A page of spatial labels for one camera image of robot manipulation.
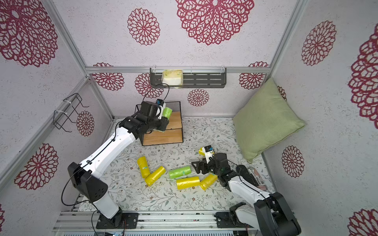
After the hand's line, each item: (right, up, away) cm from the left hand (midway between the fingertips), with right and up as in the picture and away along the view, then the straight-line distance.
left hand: (164, 122), depth 80 cm
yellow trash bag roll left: (-13, -29, +8) cm, 32 cm away
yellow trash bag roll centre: (+13, -34, +3) cm, 36 cm away
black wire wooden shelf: (+2, -6, +29) cm, 30 cm away
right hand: (+18, -22, +6) cm, 29 cm away
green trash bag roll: (+2, +5, -3) cm, 6 cm away
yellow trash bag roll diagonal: (-7, -31, +7) cm, 33 cm away
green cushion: (+54, +2, 0) cm, 54 cm away
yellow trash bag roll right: (+23, -34, +3) cm, 41 cm away
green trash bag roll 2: (+9, -29, +8) cm, 31 cm away
